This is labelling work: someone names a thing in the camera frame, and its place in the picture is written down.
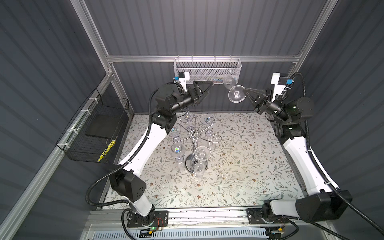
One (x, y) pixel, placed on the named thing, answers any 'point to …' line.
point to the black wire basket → (75, 145)
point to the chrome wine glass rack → (195, 134)
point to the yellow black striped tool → (112, 143)
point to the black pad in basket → (103, 125)
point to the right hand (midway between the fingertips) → (245, 94)
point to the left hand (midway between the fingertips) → (211, 86)
